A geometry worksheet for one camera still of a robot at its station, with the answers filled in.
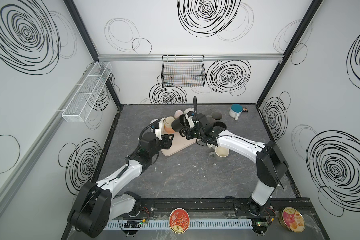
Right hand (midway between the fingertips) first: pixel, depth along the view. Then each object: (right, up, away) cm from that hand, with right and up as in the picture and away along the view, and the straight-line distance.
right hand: (181, 130), depth 86 cm
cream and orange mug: (-10, +3, +13) cm, 16 cm away
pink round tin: (+51, -39, -18) cm, 67 cm away
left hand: (-5, -2, -3) cm, 6 cm away
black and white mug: (+25, +3, +11) cm, 27 cm away
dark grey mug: (+23, +9, +14) cm, 29 cm away
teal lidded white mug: (+39, +13, +23) cm, 47 cm away
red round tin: (-1, -40, -18) cm, 44 cm away
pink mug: (-3, +10, +16) cm, 19 cm away
